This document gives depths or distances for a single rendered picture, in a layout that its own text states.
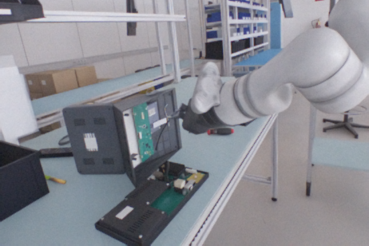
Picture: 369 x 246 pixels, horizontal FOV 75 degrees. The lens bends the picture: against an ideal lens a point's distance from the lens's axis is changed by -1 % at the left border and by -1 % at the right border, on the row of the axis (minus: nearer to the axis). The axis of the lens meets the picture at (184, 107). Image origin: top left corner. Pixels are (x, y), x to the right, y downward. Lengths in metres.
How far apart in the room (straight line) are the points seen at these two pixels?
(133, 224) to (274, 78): 0.37
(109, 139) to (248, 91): 0.45
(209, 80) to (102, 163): 0.45
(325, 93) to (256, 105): 0.09
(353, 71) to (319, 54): 0.04
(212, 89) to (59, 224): 0.44
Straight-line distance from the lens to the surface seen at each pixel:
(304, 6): 7.05
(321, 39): 0.29
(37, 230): 0.65
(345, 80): 0.31
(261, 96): 0.34
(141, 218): 0.53
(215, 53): 3.49
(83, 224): 0.61
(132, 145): 0.65
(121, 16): 1.52
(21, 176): 0.72
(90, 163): 0.76
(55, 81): 4.10
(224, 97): 0.39
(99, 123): 0.69
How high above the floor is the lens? 1.36
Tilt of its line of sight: 16 degrees down
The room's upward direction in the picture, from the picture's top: 6 degrees counter-clockwise
